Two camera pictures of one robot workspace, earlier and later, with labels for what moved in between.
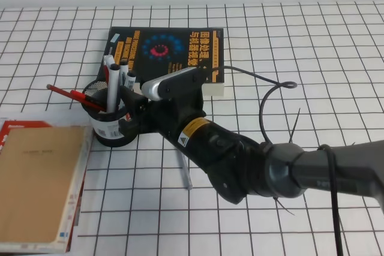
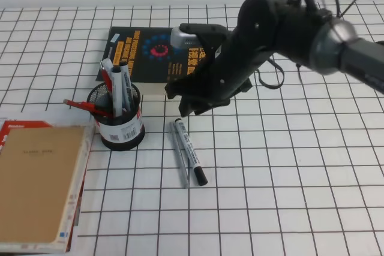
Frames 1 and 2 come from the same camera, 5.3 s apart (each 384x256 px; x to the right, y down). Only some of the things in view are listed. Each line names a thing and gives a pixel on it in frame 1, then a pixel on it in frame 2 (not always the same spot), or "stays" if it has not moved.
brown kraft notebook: x=41 y=170 stays
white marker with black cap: x=129 y=80 to x=200 y=175
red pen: x=80 y=96 to x=89 y=107
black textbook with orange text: x=149 y=51 stays
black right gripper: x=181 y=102 to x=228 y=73
